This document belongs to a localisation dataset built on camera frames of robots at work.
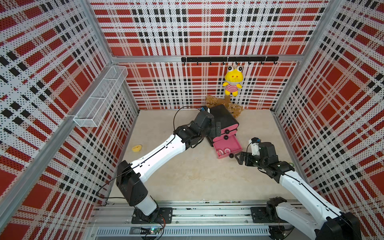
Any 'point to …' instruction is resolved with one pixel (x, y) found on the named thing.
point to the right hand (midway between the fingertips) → (244, 156)
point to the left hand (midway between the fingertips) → (215, 127)
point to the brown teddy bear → (236, 110)
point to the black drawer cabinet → (222, 115)
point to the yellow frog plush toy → (233, 77)
